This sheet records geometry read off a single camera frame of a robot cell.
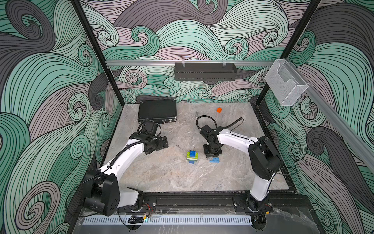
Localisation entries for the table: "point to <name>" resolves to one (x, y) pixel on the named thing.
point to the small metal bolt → (196, 113)
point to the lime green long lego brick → (188, 157)
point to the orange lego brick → (219, 109)
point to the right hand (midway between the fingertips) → (207, 156)
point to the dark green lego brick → (195, 161)
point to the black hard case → (159, 111)
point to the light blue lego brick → (215, 160)
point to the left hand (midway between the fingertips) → (161, 144)
